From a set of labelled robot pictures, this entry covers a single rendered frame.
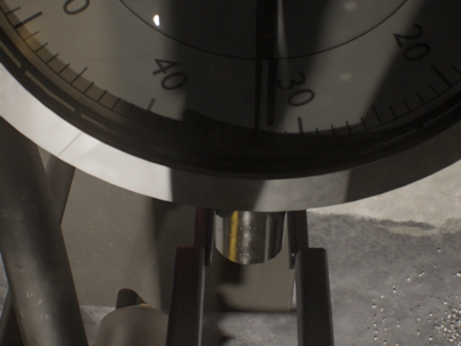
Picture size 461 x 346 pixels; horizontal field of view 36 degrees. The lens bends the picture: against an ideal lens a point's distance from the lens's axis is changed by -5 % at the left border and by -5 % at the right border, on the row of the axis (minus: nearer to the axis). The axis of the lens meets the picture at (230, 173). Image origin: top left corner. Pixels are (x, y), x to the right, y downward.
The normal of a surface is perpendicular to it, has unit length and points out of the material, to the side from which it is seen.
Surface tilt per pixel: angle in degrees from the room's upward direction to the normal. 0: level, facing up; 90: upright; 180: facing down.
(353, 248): 0
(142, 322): 96
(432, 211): 0
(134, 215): 0
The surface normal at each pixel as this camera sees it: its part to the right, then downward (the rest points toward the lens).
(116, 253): -0.02, 0.65
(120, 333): -0.28, -0.73
